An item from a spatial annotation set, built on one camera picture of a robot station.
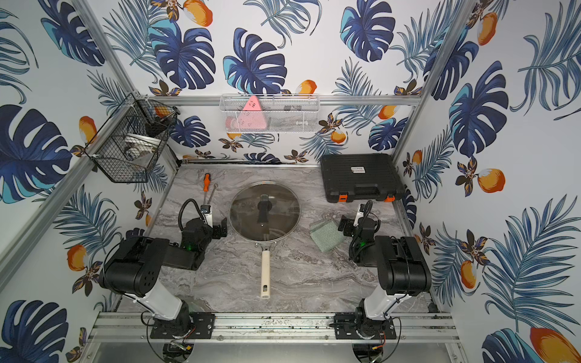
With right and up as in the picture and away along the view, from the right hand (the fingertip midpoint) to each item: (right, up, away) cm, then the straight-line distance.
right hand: (356, 217), depth 97 cm
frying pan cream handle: (-37, -15, -19) cm, 44 cm away
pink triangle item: (-43, +41, -6) cm, 60 cm away
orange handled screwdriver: (-70, +14, +16) cm, 73 cm away
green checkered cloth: (-13, -7, -2) cm, 15 cm away
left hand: (-60, +1, -2) cm, 60 cm away
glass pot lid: (-38, +3, -11) cm, 40 cm away
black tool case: (+5, +18, +11) cm, 22 cm away
